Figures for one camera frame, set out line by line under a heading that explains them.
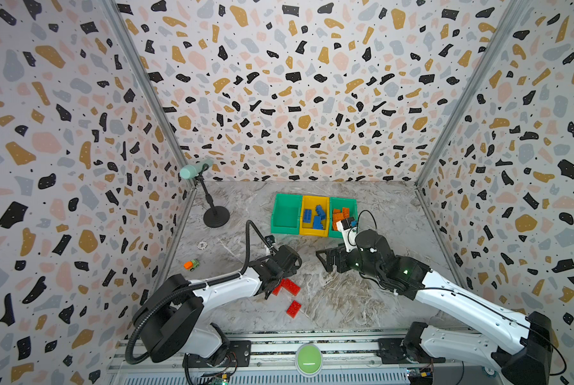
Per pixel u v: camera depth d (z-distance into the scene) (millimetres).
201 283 468
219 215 1088
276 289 860
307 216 1063
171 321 415
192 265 901
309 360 720
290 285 864
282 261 663
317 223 1032
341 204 1061
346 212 1084
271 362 731
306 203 1067
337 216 1010
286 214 1101
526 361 384
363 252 554
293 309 815
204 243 978
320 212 1081
